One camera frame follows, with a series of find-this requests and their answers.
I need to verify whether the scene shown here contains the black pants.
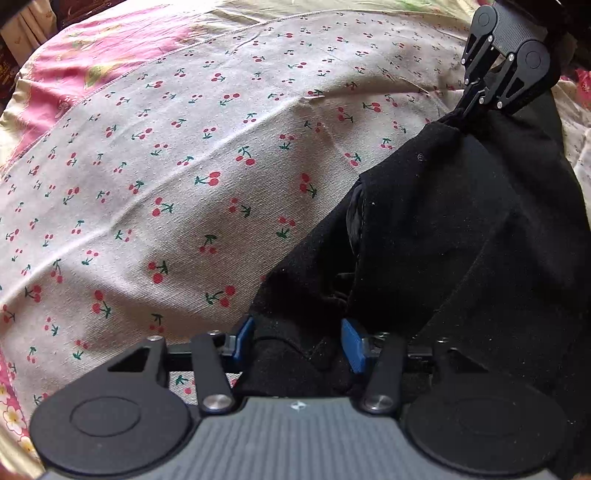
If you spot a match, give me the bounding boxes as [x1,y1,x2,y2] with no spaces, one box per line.
[236,94,590,478]

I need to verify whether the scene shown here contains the pink floral quilt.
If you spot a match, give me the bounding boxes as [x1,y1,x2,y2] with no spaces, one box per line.
[1,1,590,479]

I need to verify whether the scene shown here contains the cherry print bed sheet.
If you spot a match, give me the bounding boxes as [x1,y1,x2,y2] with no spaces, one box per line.
[1,11,467,434]

